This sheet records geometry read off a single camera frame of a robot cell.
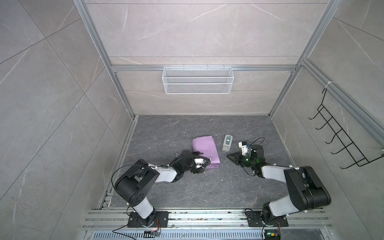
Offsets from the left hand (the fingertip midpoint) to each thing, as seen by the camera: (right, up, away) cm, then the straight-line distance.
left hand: (202, 154), depth 90 cm
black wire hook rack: (+61, +4, -31) cm, 69 cm away
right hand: (+15, 0, 0) cm, 15 cm away
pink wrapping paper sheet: (+3, +5, +6) cm, 8 cm away
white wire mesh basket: (-3, +49, +10) cm, 50 cm away
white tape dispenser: (+17, +6, +9) cm, 20 cm away
